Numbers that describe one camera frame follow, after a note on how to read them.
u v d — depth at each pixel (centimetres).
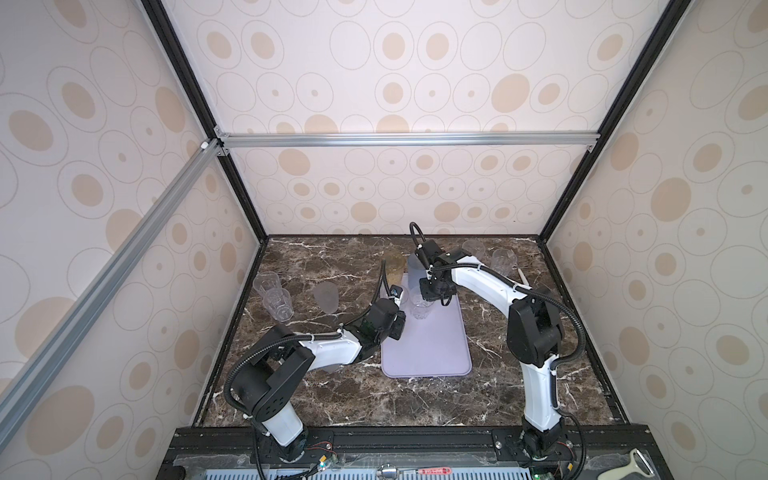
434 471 69
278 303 99
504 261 109
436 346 89
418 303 100
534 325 53
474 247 123
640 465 71
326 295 97
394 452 73
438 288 81
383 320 69
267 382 45
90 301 52
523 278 106
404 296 81
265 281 102
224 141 90
